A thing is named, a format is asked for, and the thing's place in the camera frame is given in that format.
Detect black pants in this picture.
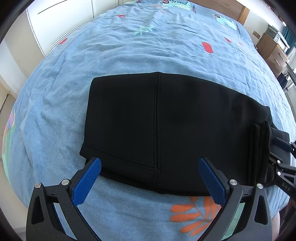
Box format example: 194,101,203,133
80,72,290,196

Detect blue patterned bed cover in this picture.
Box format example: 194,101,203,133
3,1,295,240

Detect brown wooden nightstand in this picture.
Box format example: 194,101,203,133
256,33,288,78

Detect grey box on nightstand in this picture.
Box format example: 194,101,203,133
265,25,290,53

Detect teal curtain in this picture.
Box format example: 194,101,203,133
282,27,295,54

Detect wooden headboard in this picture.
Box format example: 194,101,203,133
192,0,250,25

